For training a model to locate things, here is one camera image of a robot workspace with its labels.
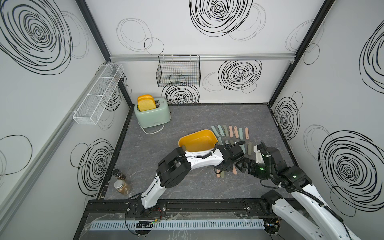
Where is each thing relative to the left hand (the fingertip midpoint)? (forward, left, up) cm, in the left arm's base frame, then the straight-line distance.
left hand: (227, 168), depth 86 cm
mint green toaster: (+31, +44, +9) cm, 54 cm away
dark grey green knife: (+27, -3, -1) cm, 27 cm away
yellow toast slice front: (+33, +51, +18) cm, 63 cm away
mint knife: (+27, +5, -1) cm, 27 cm away
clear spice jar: (-14, +54, +8) cm, 56 cm away
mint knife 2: (+19, +3, 0) cm, 20 cm away
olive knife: (-4, -3, +31) cm, 31 cm away
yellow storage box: (+19, +15, -2) cm, 24 cm away
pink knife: (+25, -17, 0) cm, 31 cm away
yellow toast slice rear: (+37, +51, +21) cm, 67 cm away
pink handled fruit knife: (+26, -6, 0) cm, 27 cm away
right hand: (-5, -5, +13) cm, 15 cm away
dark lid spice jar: (-8, +58, +7) cm, 59 cm away
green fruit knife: (+28, -13, -1) cm, 31 cm away
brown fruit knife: (+25, -9, 0) cm, 27 cm away
